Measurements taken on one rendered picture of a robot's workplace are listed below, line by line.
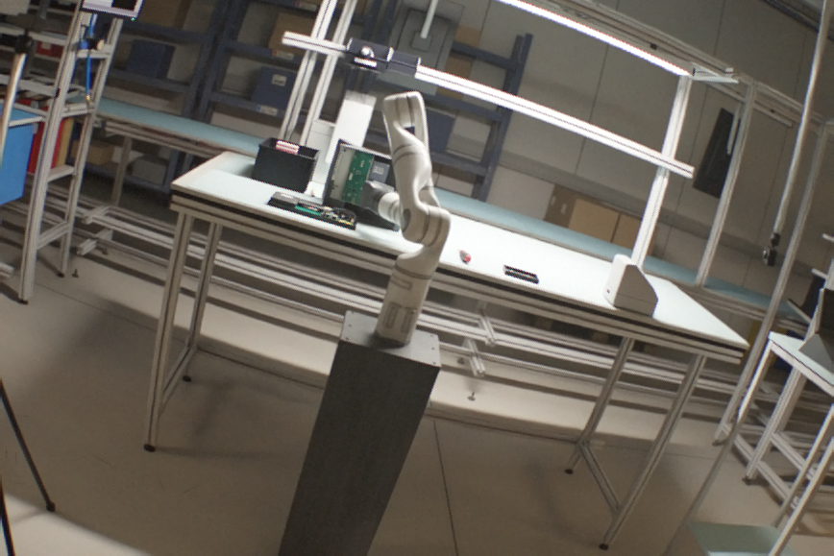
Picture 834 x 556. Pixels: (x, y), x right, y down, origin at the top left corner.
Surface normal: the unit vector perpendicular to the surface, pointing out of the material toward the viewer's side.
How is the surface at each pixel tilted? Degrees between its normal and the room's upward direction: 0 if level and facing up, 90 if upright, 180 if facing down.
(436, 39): 98
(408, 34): 98
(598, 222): 90
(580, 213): 90
